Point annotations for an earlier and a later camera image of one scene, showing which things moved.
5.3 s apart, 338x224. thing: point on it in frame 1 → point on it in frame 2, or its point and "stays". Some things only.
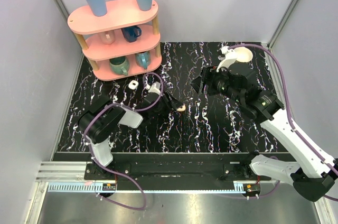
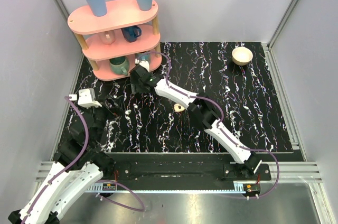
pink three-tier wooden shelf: x=122 y=44 stays
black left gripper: x=167 y=101 → x=106 y=105
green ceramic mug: x=119 y=65 stays
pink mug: x=108 y=37 stays
